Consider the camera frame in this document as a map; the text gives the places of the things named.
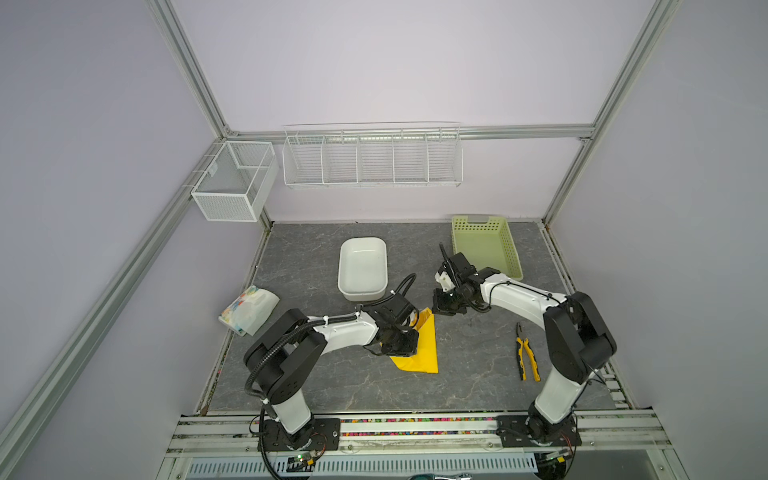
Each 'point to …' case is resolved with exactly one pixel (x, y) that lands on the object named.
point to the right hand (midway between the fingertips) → (433, 312)
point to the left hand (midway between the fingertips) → (415, 356)
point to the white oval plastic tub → (362, 268)
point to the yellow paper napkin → (425, 358)
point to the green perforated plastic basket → (486, 242)
